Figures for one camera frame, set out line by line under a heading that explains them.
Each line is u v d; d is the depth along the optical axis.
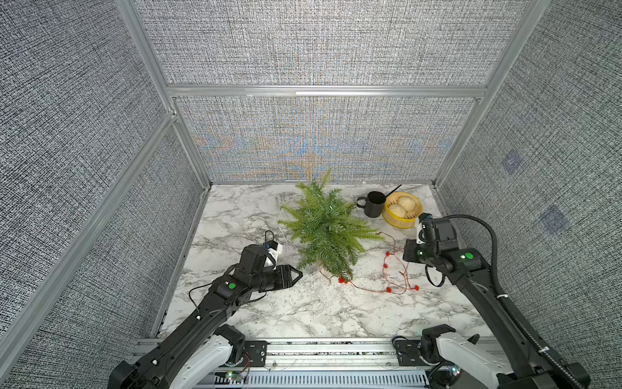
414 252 0.68
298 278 0.73
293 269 0.72
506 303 0.44
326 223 0.69
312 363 0.73
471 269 0.50
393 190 0.98
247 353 0.73
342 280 0.73
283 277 0.67
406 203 1.06
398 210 1.01
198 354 0.56
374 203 1.03
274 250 0.72
